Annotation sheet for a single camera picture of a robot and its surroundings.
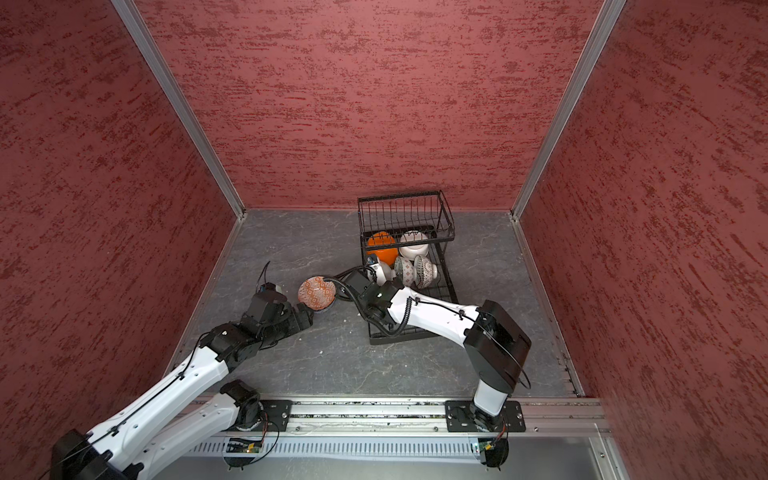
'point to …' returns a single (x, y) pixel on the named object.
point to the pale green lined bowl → (380, 272)
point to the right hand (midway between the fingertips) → (383, 293)
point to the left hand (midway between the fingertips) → (300, 323)
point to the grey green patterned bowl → (405, 269)
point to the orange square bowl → (380, 239)
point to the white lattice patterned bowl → (424, 272)
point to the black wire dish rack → (424, 211)
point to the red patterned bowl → (316, 292)
